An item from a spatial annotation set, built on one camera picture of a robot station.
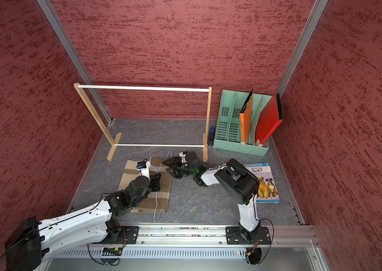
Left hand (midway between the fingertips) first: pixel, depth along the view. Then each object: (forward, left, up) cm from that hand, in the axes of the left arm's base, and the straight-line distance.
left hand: (160, 177), depth 82 cm
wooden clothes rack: (+26, +34, -8) cm, 44 cm away
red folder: (+35, -61, +8) cm, 71 cm away
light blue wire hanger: (-14, +1, -7) cm, 16 cm away
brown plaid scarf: (-11, +1, -3) cm, 11 cm away
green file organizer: (+36, -40, -10) cm, 55 cm away
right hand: (+6, 0, -1) cm, 6 cm away
